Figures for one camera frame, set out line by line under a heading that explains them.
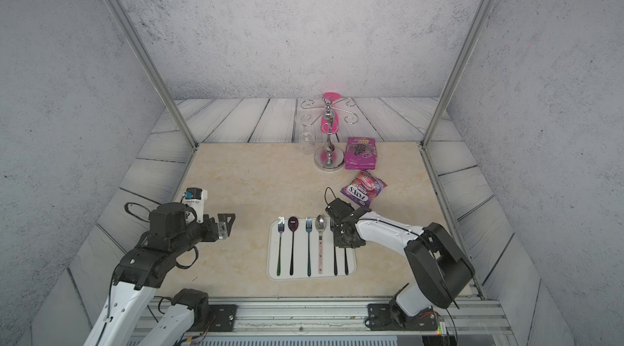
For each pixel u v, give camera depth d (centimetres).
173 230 53
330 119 97
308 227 93
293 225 93
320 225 91
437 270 43
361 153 108
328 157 115
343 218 65
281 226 93
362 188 102
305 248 87
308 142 102
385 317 73
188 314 61
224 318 73
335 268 83
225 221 65
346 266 83
